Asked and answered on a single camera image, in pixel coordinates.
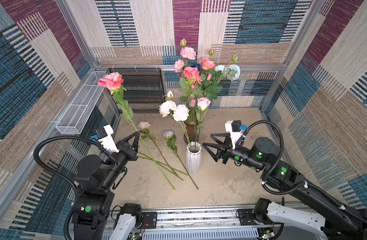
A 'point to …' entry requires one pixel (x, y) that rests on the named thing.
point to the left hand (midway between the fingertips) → (139, 131)
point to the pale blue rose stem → (162, 163)
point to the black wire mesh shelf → (143, 88)
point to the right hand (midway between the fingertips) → (208, 143)
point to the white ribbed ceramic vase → (193, 157)
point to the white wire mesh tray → (75, 118)
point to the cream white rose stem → (144, 126)
